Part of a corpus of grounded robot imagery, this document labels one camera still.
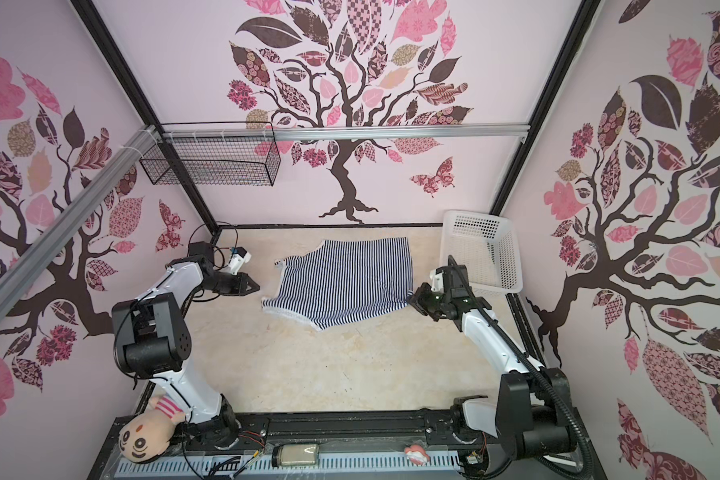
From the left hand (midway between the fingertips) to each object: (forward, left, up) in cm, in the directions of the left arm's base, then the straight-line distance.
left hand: (254, 290), depth 92 cm
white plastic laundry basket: (+25, -83, -7) cm, 87 cm away
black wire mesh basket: (+36, +6, +26) cm, 45 cm away
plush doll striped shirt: (-39, +16, -1) cm, 42 cm away
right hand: (-5, -47, +5) cm, 48 cm away
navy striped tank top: (+9, -27, -7) cm, 30 cm away
